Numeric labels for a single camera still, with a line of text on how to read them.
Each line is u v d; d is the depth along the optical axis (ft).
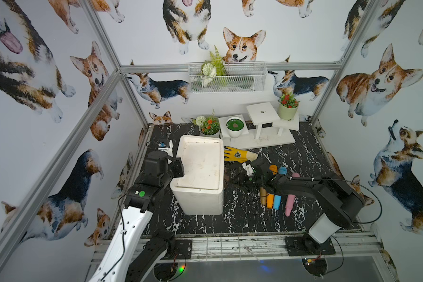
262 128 3.43
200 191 2.10
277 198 2.81
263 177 2.34
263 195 2.83
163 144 1.96
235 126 2.94
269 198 2.82
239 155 3.36
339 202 1.52
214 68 2.68
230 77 3.02
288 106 3.13
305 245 2.22
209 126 3.20
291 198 2.82
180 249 2.41
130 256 1.36
